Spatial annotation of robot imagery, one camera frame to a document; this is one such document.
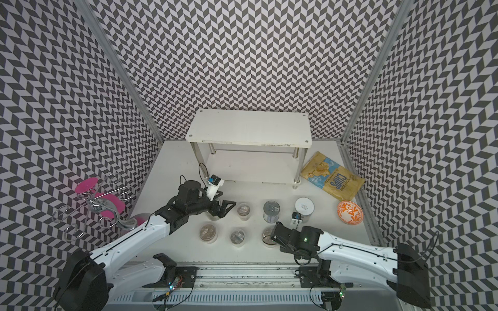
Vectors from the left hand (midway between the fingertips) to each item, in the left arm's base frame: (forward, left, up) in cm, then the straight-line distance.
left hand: (227, 200), depth 80 cm
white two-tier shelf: (+12, -15, +20) cm, 28 cm away
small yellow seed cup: (-13, -4, -7) cm, 16 cm away
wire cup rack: (-6, +41, +12) cm, 43 cm away
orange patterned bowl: (-1, -55, -12) cm, 57 cm away
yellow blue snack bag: (+19, -52, -11) cm, 57 cm away
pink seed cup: (-11, +8, -7) cm, 15 cm away
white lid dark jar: (-1, -33, -4) cm, 34 cm away
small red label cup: (-2, -7, -8) cm, 10 cm away
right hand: (-16, -25, -10) cm, 32 cm away
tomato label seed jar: (-3, +8, -11) cm, 14 cm away
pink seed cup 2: (-13, -16, -8) cm, 22 cm away
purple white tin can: (-3, -19, -5) cm, 20 cm away
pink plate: (-1, +49, +14) cm, 51 cm away
